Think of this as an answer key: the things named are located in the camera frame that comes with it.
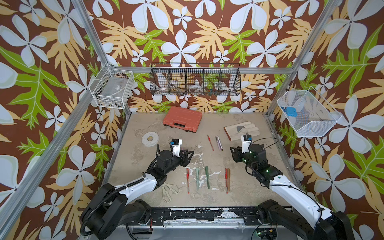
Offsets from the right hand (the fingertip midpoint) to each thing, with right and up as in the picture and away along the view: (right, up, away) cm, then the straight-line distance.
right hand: (232, 147), depth 82 cm
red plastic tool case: (-28, +18, +27) cm, 43 cm away
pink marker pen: (-5, +1, +20) cm, 20 cm away
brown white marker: (-3, 0, +19) cm, 19 cm away
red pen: (-25, -20, +5) cm, 32 cm away
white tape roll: (-53, +3, +23) cm, 57 cm away
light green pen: (-19, -16, +6) cm, 26 cm away
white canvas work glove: (+10, +8, +26) cm, 29 cm away
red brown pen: (-2, -19, +5) cm, 20 cm away
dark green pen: (-14, -15, +8) cm, 22 cm away
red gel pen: (-10, +2, +23) cm, 25 cm away
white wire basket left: (-70, +34, +4) cm, 78 cm away
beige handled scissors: (-37, -27, -2) cm, 45 cm away
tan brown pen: (-1, -19, +6) cm, 20 cm away
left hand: (-23, -1, -1) cm, 24 cm away
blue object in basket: (+36, +20, +5) cm, 42 cm away
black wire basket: (-21, +43, +16) cm, 50 cm away
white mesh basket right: (+43, +19, +2) cm, 47 cm away
